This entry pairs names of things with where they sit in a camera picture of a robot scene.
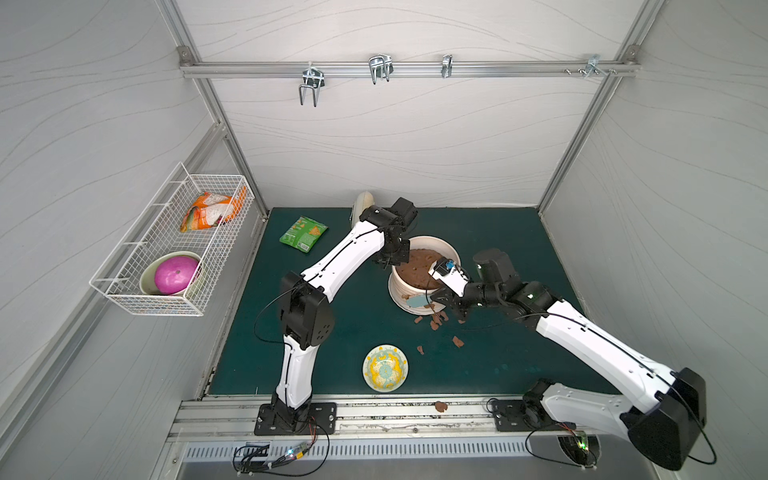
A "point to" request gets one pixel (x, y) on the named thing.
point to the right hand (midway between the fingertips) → (435, 291)
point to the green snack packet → (304, 233)
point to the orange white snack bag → (212, 210)
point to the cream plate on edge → (363, 201)
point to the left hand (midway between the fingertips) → (400, 261)
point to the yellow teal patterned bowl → (385, 368)
